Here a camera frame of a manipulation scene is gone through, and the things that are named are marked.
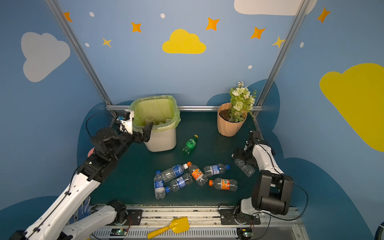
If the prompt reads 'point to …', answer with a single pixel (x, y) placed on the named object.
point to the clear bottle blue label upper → (177, 170)
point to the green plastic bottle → (190, 144)
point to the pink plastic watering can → (91, 152)
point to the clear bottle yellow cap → (149, 119)
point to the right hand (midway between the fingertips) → (244, 157)
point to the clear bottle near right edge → (247, 170)
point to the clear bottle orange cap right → (231, 184)
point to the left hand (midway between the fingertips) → (143, 120)
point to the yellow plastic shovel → (178, 225)
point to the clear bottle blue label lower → (178, 183)
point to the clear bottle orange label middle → (197, 174)
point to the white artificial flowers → (241, 103)
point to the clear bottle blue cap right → (216, 169)
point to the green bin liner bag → (161, 111)
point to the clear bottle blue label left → (159, 185)
